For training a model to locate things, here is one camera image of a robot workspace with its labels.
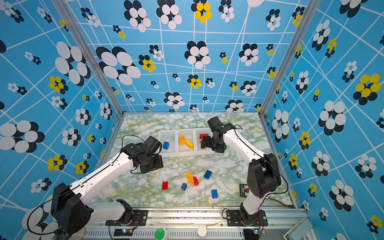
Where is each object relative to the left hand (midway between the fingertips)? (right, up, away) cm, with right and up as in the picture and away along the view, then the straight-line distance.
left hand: (161, 166), depth 80 cm
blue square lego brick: (+26, -7, +6) cm, 27 cm away
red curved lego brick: (+19, -10, +4) cm, 22 cm away
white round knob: (+22, -24, -16) cm, 36 cm away
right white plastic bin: (+20, +7, +14) cm, 25 cm away
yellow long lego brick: (+15, -8, +7) cm, 19 cm away
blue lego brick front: (+29, -15, +1) cm, 33 cm away
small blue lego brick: (+12, -13, +3) cm, 18 cm away
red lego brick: (+24, +15, +24) cm, 37 cm away
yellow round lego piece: (+15, +9, +19) cm, 26 cm away
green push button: (+3, -25, -17) cm, 30 cm away
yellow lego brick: (+10, +12, +19) cm, 25 cm away
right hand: (+26, +9, +7) cm, 29 cm away
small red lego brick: (+1, -12, +4) cm, 13 cm away
